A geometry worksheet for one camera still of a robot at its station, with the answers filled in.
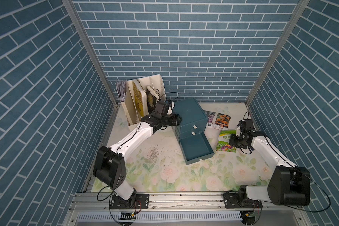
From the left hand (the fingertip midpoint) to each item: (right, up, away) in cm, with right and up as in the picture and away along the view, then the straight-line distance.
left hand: (183, 120), depth 83 cm
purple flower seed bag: (+24, +3, +29) cm, 38 cm away
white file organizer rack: (-34, +8, +5) cm, 35 cm away
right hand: (+31, -14, +5) cm, 35 cm away
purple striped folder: (-40, +22, +7) cm, 46 cm away
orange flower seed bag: (+32, -2, +26) cm, 41 cm away
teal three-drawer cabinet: (+4, -8, +4) cm, 10 cm away
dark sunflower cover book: (-21, +16, +16) cm, 31 cm away
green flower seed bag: (+26, -16, +6) cm, 31 cm away
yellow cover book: (-28, +14, +10) cm, 33 cm away
